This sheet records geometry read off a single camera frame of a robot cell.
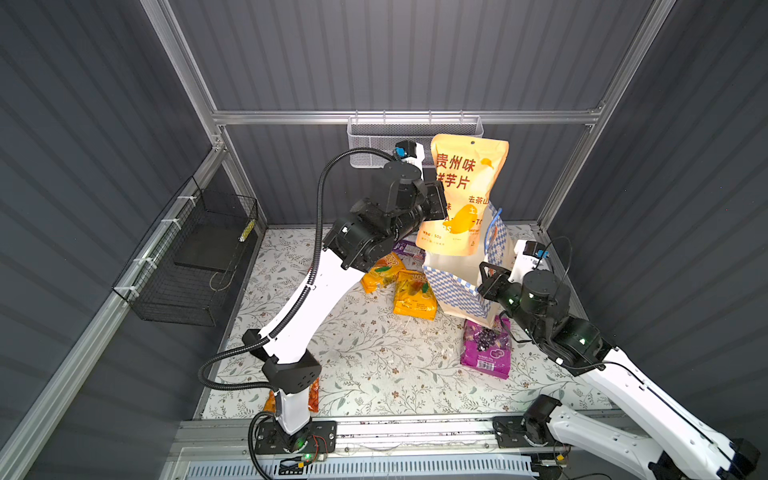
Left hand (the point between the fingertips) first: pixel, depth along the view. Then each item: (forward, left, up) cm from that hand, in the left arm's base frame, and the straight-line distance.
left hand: (447, 186), depth 59 cm
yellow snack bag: (+12, +13, -45) cm, 48 cm away
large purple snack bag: (-16, -15, -44) cm, 49 cm away
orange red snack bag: (-26, +33, -49) cm, 65 cm away
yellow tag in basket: (+12, +50, -22) cm, 56 cm away
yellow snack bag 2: (+1, +4, -42) cm, 42 cm away
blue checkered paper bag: (-9, -3, -19) cm, 22 cm away
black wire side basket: (-2, +62, -22) cm, 66 cm away
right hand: (-8, -9, -16) cm, 20 cm away
